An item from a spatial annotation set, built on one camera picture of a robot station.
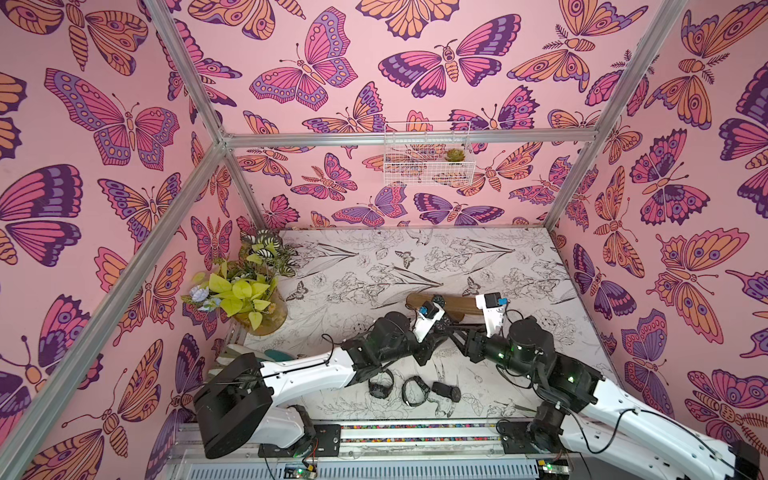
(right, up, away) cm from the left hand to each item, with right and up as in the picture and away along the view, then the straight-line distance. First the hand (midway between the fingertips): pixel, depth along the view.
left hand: (447, 333), depth 75 cm
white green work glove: (-62, -9, +15) cm, 64 cm away
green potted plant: (-50, +12, 0) cm, 52 cm away
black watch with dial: (0, +6, +15) cm, 16 cm away
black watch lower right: (+2, -16, +3) cm, 17 cm away
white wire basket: (-2, +52, +20) cm, 56 cm away
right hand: (0, +3, -6) cm, 6 cm away
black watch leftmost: (-17, -15, +4) cm, 23 cm away
